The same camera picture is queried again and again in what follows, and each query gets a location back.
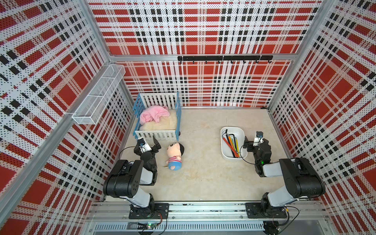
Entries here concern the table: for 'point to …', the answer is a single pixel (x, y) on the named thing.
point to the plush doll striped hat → (174, 151)
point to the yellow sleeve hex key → (237, 147)
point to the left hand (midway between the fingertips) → (149, 138)
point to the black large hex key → (230, 144)
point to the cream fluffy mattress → (168, 122)
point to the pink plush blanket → (149, 114)
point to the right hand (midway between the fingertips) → (255, 136)
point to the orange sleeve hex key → (232, 145)
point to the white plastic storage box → (239, 132)
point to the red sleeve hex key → (230, 147)
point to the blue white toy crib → (157, 100)
